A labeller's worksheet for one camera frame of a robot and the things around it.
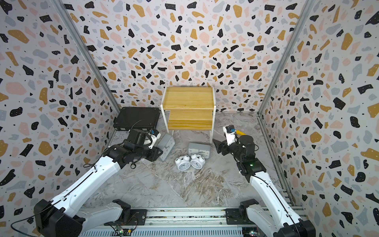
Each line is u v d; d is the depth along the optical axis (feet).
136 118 3.94
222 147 2.24
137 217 2.41
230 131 2.13
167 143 2.62
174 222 2.40
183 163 2.82
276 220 1.34
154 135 2.26
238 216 2.39
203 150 3.02
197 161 2.81
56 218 1.20
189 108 2.56
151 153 2.25
